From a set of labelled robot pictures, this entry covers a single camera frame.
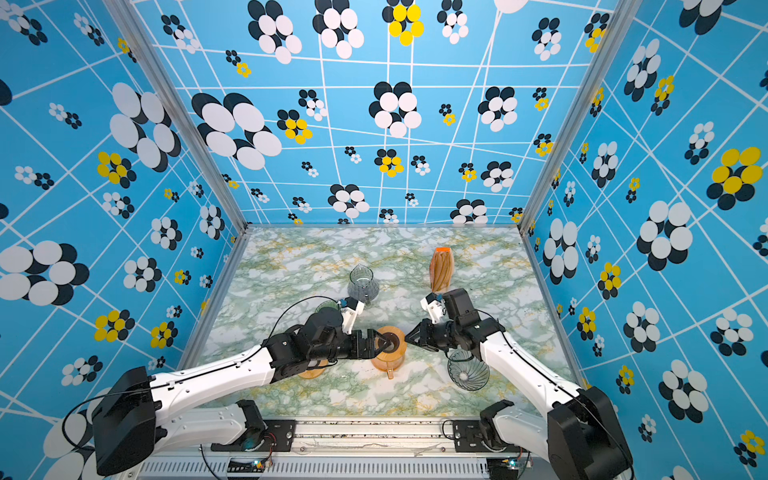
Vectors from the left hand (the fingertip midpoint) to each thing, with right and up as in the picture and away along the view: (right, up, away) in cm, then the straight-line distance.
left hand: (384, 344), depth 74 cm
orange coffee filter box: (+19, +17, +23) cm, 34 cm away
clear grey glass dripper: (+23, -10, +8) cm, 26 cm away
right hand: (+7, -1, +6) cm, 9 cm away
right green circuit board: (+28, -28, -4) cm, 40 cm away
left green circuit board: (-33, -28, -3) cm, 44 cm away
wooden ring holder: (+4, -2, +5) cm, 6 cm away
